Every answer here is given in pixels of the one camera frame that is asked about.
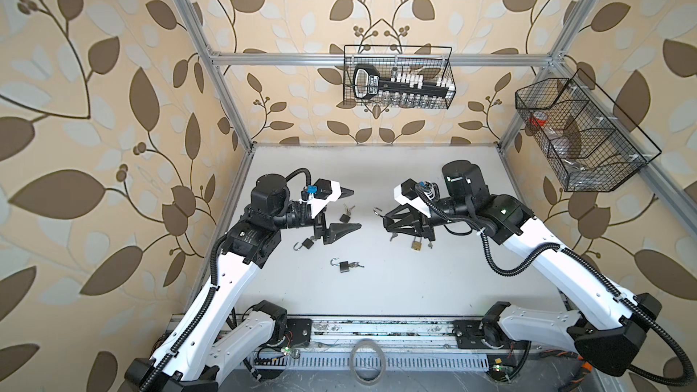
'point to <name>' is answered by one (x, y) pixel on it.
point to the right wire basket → (591, 144)
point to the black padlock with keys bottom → (344, 266)
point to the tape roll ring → (367, 342)
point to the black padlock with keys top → (345, 218)
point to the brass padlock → (417, 245)
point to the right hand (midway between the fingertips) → (390, 221)
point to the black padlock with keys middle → (387, 221)
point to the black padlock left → (307, 243)
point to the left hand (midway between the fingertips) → (356, 207)
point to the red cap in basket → (539, 119)
